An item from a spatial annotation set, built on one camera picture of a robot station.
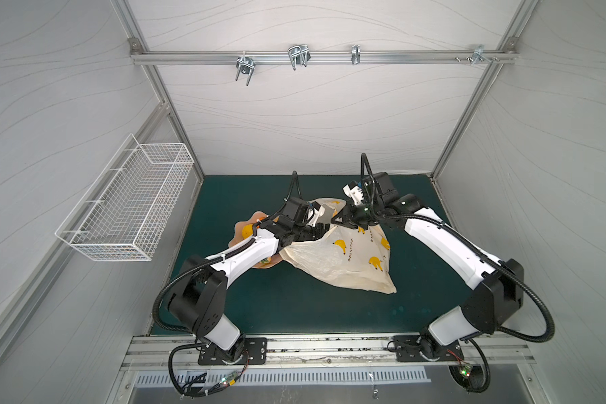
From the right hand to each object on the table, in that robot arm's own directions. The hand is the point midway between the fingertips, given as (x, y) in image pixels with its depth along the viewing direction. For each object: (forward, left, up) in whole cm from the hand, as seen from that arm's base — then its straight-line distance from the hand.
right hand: (330, 219), depth 76 cm
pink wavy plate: (-7, +21, -18) cm, 28 cm away
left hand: (-4, -1, -7) cm, 8 cm away
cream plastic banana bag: (-8, -9, -8) cm, 14 cm away
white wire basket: (-6, +58, +9) cm, 59 cm away
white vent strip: (-41, +46, -22) cm, 66 cm away
